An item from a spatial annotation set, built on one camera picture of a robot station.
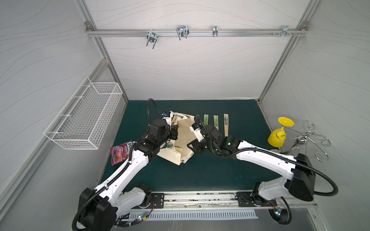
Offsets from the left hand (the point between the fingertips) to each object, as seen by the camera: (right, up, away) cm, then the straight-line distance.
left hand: (176, 126), depth 77 cm
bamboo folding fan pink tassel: (+35, +3, +30) cm, 47 cm away
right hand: (+8, -9, -1) cm, 12 cm away
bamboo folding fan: (+20, +4, +31) cm, 38 cm away
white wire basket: (-44, +3, -8) cm, 45 cm away
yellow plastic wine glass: (+49, -5, -10) cm, 51 cm away
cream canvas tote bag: (+1, -12, -4) cm, 13 cm away
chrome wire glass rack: (+60, -5, -10) cm, 61 cm away
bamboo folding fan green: (+28, +3, +31) cm, 42 cm away
